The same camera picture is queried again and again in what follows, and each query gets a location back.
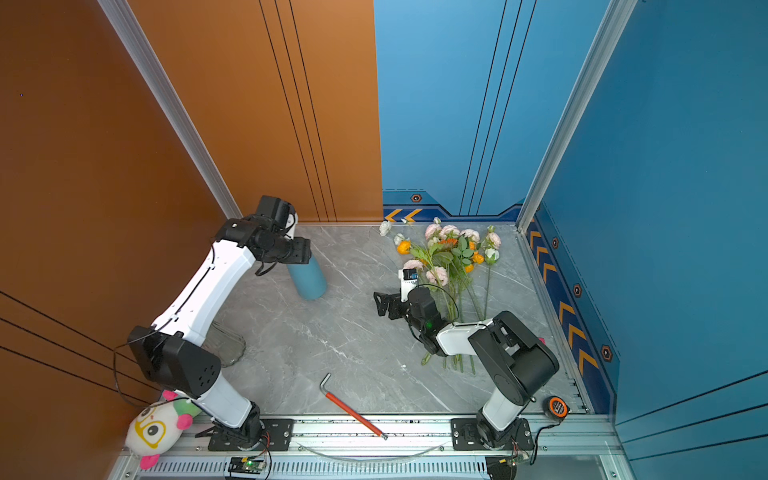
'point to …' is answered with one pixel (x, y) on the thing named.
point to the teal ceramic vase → (309, 279)
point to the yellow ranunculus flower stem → (404, 247)
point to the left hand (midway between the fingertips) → (300, 249)
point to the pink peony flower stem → (416, 263)
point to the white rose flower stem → (491, 255)
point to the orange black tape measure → (555, 408)
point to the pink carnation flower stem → (434, 231)
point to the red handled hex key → (351, 412)
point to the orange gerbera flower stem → (449, 243)
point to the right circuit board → (501, 467)
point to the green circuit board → (246, 465)
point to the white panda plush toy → (155, 425)
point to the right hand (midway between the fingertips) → (384, 293)
